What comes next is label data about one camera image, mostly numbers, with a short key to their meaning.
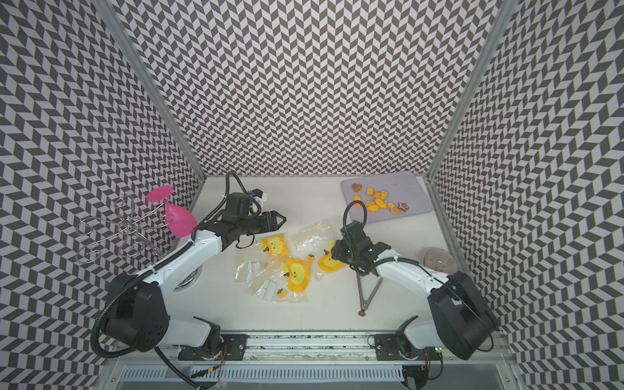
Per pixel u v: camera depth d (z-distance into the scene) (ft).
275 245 2.99
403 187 3.71
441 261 2.81
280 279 2.80
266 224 2.42
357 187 3.74
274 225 2.48
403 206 3.45
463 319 1.37
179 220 2.44
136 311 1.36
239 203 2.13
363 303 2.64
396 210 3.44
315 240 3.07
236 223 2.13
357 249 2.14
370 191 3.68
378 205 3.49
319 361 2.33
